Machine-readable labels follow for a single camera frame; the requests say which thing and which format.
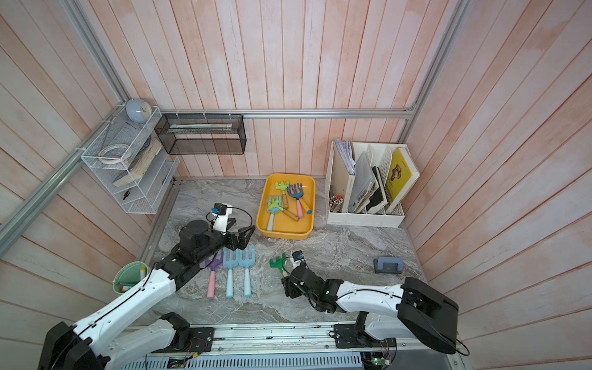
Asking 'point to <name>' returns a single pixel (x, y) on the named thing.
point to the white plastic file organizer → (338, 180)
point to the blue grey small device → (388, 265)
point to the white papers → (347, 151)
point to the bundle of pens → (335, 203)
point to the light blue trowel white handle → (273, 211)
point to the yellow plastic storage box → (285, 228)
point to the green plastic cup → (128, 274)
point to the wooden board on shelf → (141, 163)
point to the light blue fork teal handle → (230, 264)
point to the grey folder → (364, 186)
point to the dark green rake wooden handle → (280, 264)
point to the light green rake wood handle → (277, 206)
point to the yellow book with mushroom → (398, 175)
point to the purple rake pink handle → (297, 192)
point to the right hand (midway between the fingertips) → (289, 277)
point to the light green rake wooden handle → (284, 187)
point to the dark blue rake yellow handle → (297, 192)
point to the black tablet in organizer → (378, 196)
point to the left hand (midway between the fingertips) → (245, 227)
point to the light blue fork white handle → (247, 263)
